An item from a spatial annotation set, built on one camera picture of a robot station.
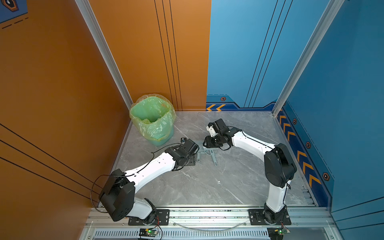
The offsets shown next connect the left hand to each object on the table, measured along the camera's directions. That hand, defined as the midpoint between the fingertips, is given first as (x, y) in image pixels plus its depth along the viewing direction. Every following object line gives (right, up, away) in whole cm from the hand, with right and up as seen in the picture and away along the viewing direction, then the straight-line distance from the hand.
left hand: (189, 158), depth 85 cm
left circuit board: (-19, -32, -15) cm, 40 cm away
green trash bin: (-24, +9, +9) cm, 27 cm away
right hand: (+9, +7, +5) cm, 13 cm away
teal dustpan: (+7, +3, +10) cm, 12 cm away
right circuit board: (+43, -32, -15) cm, 56 cm away
